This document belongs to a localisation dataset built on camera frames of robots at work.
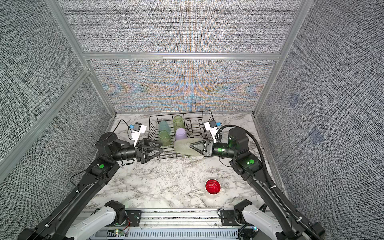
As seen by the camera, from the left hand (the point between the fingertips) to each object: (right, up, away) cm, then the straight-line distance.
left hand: (161, 149), depth 61 cm
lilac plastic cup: (+6, +5, +30) cm, 30 cm away
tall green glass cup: (+4, +12, +35) cm, 37 cm away
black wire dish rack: (+14, +10, +49) cm, 52 cm away
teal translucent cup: (-6, +10, +38) cm, 40 cm away
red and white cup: (+24, -24, +21) cm, 40 cm away
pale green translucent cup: (+8, +1, +2) cm, 9 cm away
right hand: (+12, +1, 0) cm, 12 cm away
